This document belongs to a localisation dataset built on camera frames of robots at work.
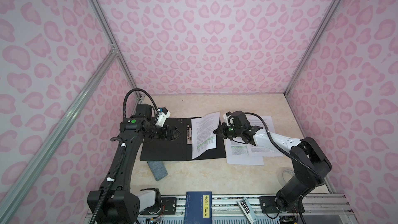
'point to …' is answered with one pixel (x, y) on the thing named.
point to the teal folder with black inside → (179, 149)
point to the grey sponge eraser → (158, 169)
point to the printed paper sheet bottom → (237, 153)
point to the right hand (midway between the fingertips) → (214, 130)
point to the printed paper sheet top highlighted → (203, 138)
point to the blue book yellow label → (198, 208)
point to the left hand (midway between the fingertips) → (172, 131)
